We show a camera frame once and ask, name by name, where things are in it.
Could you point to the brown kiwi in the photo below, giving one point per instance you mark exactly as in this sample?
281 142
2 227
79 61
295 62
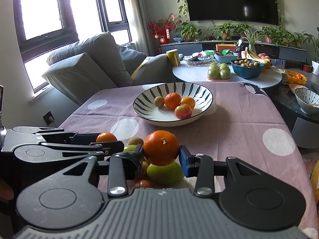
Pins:
159 102

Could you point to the small orange tangerine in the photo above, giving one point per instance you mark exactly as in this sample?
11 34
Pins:
189 101

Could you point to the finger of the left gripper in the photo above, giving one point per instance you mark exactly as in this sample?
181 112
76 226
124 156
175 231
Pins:
49 152
58 135

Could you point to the banana bunch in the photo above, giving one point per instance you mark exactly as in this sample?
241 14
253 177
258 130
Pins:
247 54

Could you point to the pink dotted tablecloth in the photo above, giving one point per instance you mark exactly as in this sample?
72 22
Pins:
241 122

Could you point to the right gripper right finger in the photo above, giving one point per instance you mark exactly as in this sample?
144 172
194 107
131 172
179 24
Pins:
204 168

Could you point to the tall white-potted plant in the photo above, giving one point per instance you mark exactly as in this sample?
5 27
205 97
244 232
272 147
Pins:
313 40

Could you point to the red flower decoration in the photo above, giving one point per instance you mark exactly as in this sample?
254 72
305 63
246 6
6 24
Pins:
161 30

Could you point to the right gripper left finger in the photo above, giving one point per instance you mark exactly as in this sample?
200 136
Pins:
121 167

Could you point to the light blue snack tray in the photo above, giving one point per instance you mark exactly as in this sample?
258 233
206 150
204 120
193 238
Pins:
225 58

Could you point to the gold tin can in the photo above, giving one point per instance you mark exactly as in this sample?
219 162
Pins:
173 57

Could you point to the green mango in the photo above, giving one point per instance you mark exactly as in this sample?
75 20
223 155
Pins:
166 175

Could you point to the red apple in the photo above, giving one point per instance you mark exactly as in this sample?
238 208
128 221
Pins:
183 111

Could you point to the grey sofa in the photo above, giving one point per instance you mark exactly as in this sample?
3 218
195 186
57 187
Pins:
81 69

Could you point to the small striped bowl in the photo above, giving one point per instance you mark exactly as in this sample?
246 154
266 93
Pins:
307 100

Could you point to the yellow bowl of oranges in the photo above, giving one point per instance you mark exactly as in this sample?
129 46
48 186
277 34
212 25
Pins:
295 78

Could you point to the orange rectangular box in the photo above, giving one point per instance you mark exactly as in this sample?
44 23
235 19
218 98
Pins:
224 46

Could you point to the blue bowl of nuts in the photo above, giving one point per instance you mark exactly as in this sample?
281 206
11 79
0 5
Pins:
247 68

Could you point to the striped white ceramic plate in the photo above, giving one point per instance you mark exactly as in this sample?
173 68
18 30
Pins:
144 106

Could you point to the large orange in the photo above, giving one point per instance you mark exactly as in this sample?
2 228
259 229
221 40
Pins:
161 148

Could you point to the black wall television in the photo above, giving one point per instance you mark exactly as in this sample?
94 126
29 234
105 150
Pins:
259 11

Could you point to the green apples on tray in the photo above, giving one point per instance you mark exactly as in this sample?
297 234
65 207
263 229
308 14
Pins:
218 71

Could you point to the brown kiwi fruit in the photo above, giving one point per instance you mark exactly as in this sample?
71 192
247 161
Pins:
135 140

